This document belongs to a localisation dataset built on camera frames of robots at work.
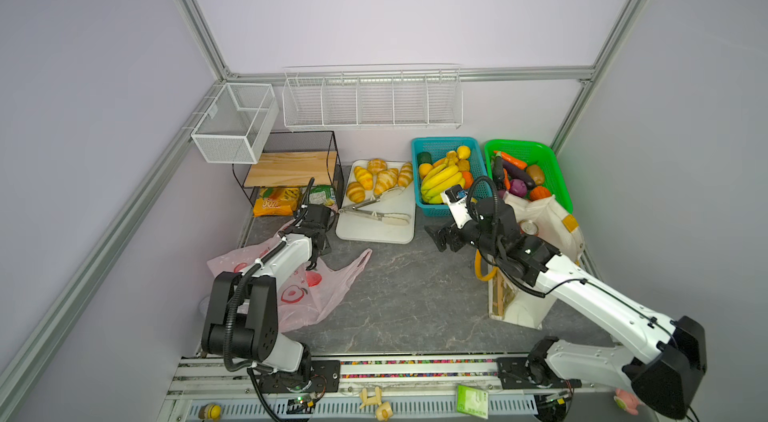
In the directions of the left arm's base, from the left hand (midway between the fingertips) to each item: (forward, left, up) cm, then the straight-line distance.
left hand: (312, 250), depth 90 cm
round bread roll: (+36, -21, -2) cm, 42 cm away
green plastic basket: (+37, -82, 0) cm, 90 cm away
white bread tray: (+22, -28, -6) cm, 36 cm away
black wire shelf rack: (+28, +7, +7) cm, 29 cm away
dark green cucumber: (+27, -65, +1) cm, 71 cm away
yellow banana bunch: (+20, -42, +6) cm, 47 cm away
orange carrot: (+35, -74, -1) cm, 82 cm away
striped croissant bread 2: (+29, -24, -3) cm, 38 cm away
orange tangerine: (+26, -54, 0) cm, 60 cm away
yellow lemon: (+38, -55, +1) cm, 67 cm away
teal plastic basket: (+35, -45, -1) cm, 57 cm away
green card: (-40, -41, -3) cm, 58 cm away
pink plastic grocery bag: (-12, +2, -5) cm, 13 cm away
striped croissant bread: (+33, -15, -4) cm, 36 cm away
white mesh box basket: (+37, +25, +19) cm, 49 cm away
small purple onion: (+21, -71, 0) cm, 74 cm away
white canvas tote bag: (-19, -57, -1) cm, 60 cm away
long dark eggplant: (+29, -74, -1) cm, 79 cm away
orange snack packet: (+18, +15, +2) cm, 24 cm away
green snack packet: (+22, -1, -1) cm, 22 cm away
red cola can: (+1, -66, +5) cm, 66 cm away
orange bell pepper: (+18, -78, 0) cm, 80 cm away
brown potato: (+28, -81, -2) cm, 85 cm away
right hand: (-3, -37, +19) cm, 42 cm away
